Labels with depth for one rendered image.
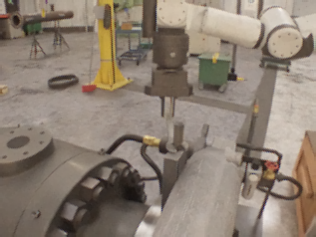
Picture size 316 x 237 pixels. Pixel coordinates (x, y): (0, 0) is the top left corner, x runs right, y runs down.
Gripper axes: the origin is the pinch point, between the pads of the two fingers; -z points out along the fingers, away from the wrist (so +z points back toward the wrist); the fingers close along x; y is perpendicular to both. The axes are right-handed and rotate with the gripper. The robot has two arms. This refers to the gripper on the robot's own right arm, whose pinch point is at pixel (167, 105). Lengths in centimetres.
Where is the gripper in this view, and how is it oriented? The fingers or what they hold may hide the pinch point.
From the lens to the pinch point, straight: 60.3
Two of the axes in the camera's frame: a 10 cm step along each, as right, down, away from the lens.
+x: -10.0, 0.0, -0.8
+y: 0.7, 3.8, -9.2
